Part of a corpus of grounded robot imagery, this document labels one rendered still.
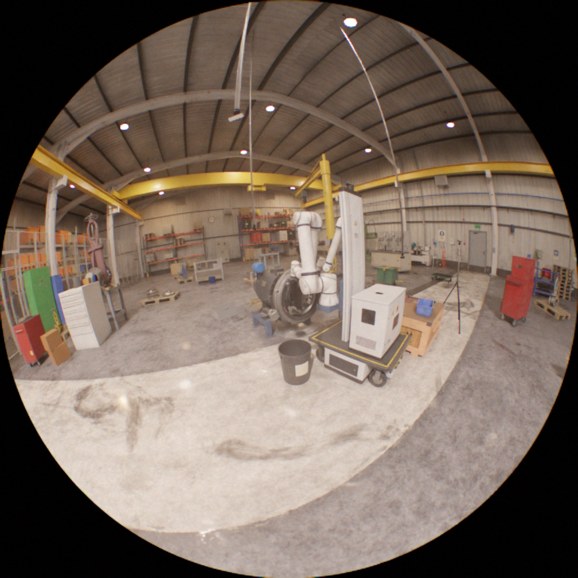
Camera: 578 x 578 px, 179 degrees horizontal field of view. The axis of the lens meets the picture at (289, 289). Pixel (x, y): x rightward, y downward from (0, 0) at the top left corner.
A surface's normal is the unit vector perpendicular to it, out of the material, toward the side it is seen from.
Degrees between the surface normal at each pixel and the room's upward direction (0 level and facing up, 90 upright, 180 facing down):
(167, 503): 0
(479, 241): 90
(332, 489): 0
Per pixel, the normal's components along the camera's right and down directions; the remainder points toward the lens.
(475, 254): -0.89, 0.17
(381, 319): -0.75, 0.21
